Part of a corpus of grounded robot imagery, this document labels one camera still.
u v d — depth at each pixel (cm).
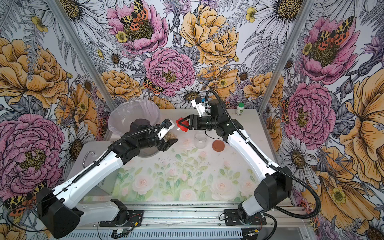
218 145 102
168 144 67
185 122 69
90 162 77
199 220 74
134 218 74
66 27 77
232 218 74
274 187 41
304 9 72
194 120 64
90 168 46
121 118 87
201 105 67
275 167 43
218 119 58
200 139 95
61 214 43
